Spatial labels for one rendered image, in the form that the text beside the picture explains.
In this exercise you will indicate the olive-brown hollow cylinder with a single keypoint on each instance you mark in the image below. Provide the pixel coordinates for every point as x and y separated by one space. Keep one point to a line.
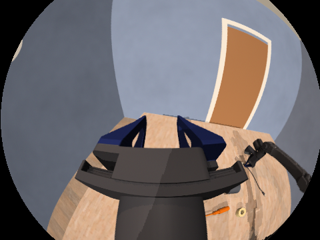
240 212

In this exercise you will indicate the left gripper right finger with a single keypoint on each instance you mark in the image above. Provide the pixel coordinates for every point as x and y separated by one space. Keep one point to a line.
211 143

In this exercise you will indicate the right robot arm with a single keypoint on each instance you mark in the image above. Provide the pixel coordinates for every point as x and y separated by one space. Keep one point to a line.
291 165

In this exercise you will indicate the dark grey cylinder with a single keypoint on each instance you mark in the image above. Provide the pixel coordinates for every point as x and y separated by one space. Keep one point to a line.
235 190

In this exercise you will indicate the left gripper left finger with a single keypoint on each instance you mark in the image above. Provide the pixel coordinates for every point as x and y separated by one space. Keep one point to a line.
125 135

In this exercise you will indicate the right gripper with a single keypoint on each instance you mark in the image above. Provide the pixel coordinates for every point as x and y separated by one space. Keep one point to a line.
252 164

